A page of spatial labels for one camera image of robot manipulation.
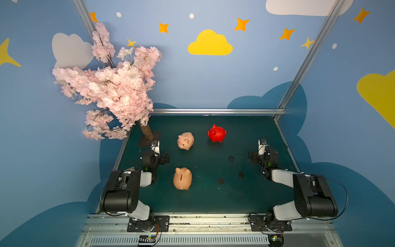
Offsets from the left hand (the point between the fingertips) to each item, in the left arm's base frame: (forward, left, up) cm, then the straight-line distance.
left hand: (161, 148), depth 95 cm
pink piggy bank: (+5, -15, +3) cm, 16 cm away
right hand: (+2, -63, 0) cm, 63 cm away
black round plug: (-13, -51, -8) cm, 53 cm away
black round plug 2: (-2, -45, -7) cm, 46 cm away
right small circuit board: (-45, -62, -9) cm, 77 cm away
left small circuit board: (-46, 0, -9) cm, 46 cm away
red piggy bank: (+12, -35, +1) cm, 38 cm away
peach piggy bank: (-20, -16, +2) cm, 25 cm away
